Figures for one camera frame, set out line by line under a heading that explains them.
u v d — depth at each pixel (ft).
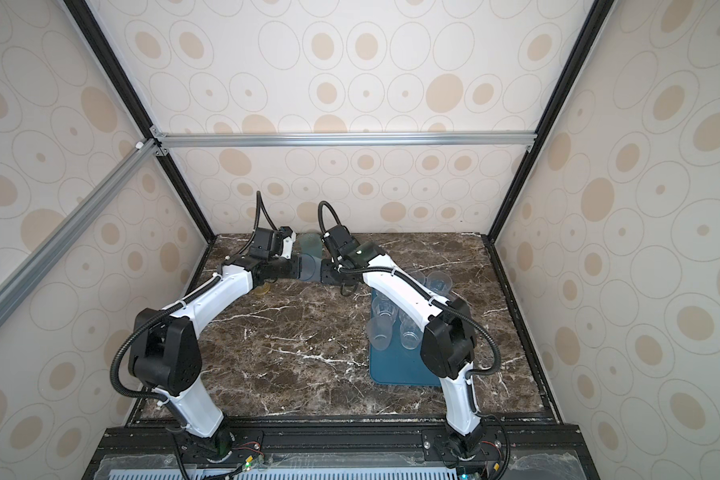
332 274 2.51
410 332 2.97
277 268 2.50
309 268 2.55
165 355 1.53
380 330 2.94
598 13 2.21
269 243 2.32
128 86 2.61
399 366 2.92
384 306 3.09
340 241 2.17
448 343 1.62
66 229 2.09
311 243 3.57
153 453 2.39
